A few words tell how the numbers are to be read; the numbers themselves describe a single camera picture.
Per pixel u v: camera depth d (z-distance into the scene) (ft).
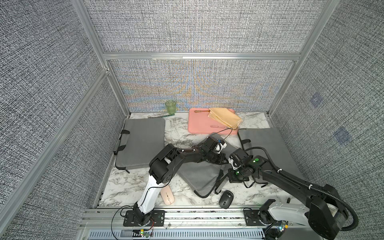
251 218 2.40
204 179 2.69
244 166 2.02
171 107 3.80
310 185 1.44
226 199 2.55
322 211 1.30
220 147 2.62
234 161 2.27
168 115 3.85
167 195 2.59
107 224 2.38
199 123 3.62
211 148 2.57
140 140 3.38
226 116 3.84
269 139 3.35
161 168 1.75
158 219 2.41
